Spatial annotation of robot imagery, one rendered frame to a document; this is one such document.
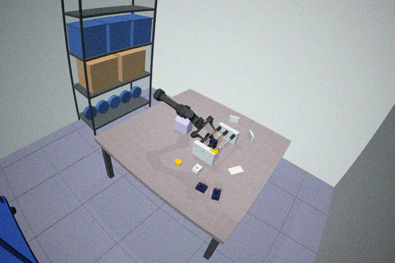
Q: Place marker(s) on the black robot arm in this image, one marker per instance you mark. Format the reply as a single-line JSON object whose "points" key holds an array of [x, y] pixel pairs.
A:
{"points": [[181, 110]]}

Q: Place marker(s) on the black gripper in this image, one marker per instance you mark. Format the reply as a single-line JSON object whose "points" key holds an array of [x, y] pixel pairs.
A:
{"points": [[195, 134]]}

